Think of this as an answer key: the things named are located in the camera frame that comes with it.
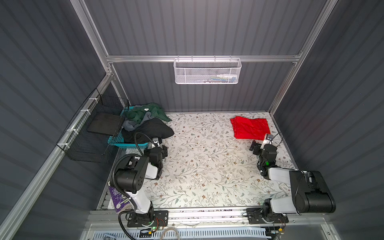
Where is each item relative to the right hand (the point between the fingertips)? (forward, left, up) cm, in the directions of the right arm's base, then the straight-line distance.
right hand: (264, 143), depth 90 cm
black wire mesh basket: (+1, +90, +22) cm, 93 cm away
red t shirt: (+16, +4, -6) cm, 18 cm away
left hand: (0, +70, -4) cm, 70 cm away
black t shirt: (+9, +68, +5) cm, 69 cm away
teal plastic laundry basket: (0, +78, -2) cm, 78 cm away
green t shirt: (+21, +82, +7) cm, 85 cm away
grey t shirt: (+9, +84, +7) cm, 84 cm away
